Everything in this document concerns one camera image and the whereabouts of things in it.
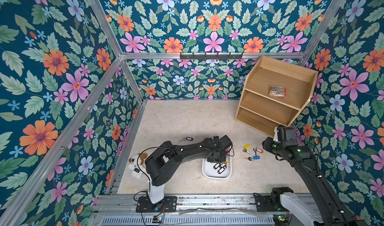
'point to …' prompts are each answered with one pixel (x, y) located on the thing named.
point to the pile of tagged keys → (221, 167)
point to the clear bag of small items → (280, 92)
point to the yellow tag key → (245, 148)
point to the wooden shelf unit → (263, 112)
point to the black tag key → (188, 138)
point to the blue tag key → (256, 157)
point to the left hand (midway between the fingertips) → (224, 159)
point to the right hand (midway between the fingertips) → (265, 142)
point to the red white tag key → (257, 149)
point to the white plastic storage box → (208, 171)
